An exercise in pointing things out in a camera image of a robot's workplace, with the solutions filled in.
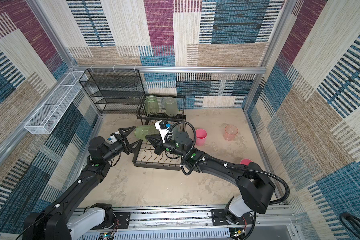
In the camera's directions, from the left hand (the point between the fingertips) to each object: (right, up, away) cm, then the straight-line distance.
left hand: (138, 131), depth 73 cm
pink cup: (+56, -17, +10) cm, 59 cm away
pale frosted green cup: (+15, +13, +12) cm, 24 cm away
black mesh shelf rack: (-28, +28, +35) cm, 53 cm away
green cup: (+4, +14, +14) cm, 20 cm away
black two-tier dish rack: (-1, -18, +21) cm, 27 cm away
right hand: (+5, -4, -4) cm, 7 cm away
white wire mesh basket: (-43, +5, -3) cm, 43 cm away
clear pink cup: (+53, -1, +26) cm, 59 cm away
